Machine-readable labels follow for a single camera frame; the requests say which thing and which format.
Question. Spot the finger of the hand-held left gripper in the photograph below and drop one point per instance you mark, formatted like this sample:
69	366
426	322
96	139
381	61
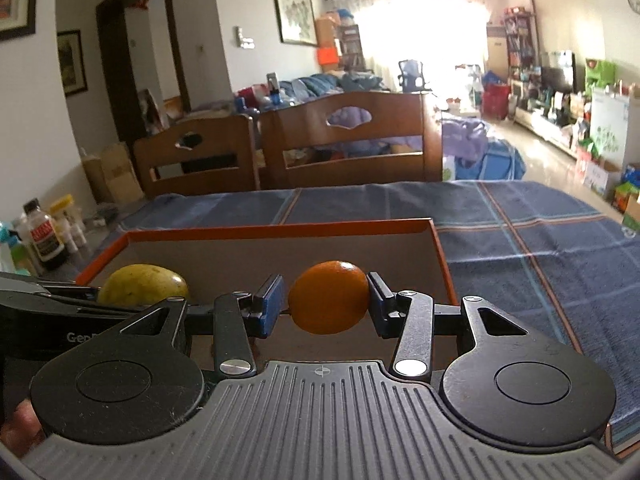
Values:
50	289
110	306

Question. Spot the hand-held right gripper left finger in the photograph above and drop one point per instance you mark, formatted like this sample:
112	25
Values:
270	305

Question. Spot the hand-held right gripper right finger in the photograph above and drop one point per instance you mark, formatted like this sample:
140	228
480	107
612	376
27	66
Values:
379	305

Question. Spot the yellow green citrus fruit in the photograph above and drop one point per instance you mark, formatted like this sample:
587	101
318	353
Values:
142	285

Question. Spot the large orange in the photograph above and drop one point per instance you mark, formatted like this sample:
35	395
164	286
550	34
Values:
330	295

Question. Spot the orange cardboard box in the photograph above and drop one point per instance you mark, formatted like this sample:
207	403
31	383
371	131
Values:
250	255

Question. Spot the person's left hand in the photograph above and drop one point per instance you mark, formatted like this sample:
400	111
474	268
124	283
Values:
22	430

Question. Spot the dark bottle with red label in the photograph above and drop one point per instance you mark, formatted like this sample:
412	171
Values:
47	242

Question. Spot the teal white tissue pack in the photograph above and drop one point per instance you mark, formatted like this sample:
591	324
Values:
12	255

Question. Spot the small white bottle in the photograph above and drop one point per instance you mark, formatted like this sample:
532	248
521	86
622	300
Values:
79	235

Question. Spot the yellow capped bottle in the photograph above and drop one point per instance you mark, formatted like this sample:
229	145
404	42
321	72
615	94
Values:
67	220

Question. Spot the brown cardboard box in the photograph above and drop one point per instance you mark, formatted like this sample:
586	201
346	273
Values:
115	175

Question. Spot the blue plaid tablecloth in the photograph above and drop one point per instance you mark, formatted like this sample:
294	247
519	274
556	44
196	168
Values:
500	240

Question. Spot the wooden chair with cutout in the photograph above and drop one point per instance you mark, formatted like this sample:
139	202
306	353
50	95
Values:
200	170
350	165

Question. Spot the purple cloth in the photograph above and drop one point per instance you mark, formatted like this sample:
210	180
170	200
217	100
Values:
465	137

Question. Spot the blue bag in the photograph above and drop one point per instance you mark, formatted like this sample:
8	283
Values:
502	160

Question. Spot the blue bottle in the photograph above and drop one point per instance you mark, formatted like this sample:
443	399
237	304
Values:
273	92

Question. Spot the sofa with blue blankets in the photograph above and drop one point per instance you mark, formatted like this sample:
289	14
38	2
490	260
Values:
320	85

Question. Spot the small framed picture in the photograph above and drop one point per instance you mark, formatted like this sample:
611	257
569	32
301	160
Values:
72	62

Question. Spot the blue office chair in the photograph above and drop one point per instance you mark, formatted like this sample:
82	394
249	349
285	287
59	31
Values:
412	77

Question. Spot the red basket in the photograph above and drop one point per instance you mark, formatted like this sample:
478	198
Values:
496	102

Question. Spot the white television stand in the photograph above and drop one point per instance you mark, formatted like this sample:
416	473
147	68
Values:
550	127

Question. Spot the stacked cardboard boxes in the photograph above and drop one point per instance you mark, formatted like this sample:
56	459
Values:
327	42

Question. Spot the black television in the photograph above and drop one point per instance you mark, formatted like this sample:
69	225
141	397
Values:
557	80

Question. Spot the white cabinet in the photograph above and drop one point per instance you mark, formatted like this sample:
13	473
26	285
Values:
610	127

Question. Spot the dark bookshelf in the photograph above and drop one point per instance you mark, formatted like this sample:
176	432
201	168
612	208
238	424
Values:
521	42

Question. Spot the large framed painting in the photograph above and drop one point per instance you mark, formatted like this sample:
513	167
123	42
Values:
295	7

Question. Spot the green box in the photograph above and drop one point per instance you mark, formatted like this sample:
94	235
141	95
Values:
600	75

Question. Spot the dark door frame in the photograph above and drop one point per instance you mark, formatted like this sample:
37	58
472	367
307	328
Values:
110	60

